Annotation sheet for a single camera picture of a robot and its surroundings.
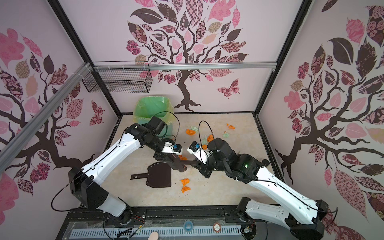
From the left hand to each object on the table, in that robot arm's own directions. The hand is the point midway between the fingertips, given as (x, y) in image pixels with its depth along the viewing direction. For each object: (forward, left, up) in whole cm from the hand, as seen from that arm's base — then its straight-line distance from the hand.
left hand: (172, 154), depth 75 cm
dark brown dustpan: (-2, +11, -23) cm, 26 cm away
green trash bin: (+3, +2, +14) cm, 15 cm away
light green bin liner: (+38, +20, -3) cm, 43 cm away
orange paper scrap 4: (+32, -39, -17) cm, 53 cm away
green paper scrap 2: (+21, -18, -19) cm, 34 cm away
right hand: (-7, -11, +8) cm, 16 cm away
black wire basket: (+49, +31, +14) cm, 60 cm away
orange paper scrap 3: (+23, -23, -18) cm, 37 cm away
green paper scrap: (+32, -11, -19) cm, 39 cm away
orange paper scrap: (-8, -6, -18) cm, 21 cm away
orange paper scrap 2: (-12, -6, -18) cm, 22 cm away
